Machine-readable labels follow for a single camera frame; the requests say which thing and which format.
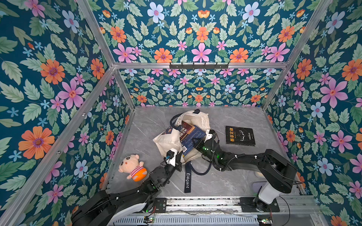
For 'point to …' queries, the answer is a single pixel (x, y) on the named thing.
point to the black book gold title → (240, 135)
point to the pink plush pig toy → (131, 164)
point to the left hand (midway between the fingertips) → (183, 151)
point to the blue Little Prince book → (187, 144)
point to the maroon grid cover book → (186, 128)
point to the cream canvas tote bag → (168, 141)
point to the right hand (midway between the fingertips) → (194, 135)
